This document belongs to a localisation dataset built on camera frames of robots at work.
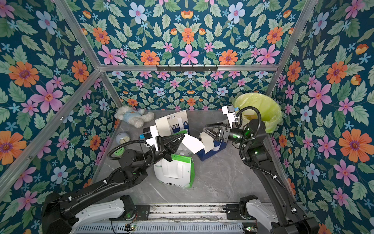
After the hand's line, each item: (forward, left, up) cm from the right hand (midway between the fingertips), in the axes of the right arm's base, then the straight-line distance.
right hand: (209, 126), depth 58 cm
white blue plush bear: (+34, +54, -31) cm, 71 cm away
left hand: (-7, +10, +2) cm, 12 cm away
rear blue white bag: (+18, +21, -18) cm, 33 cm away
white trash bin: (+28, -40, -21) cm, 53 cm away
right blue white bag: (+9, -7, -30) cm, 33 cm away
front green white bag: (-10, +14, -24) cm, 29 cm away
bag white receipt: (+16, +26, -20) cm, 36 cm away
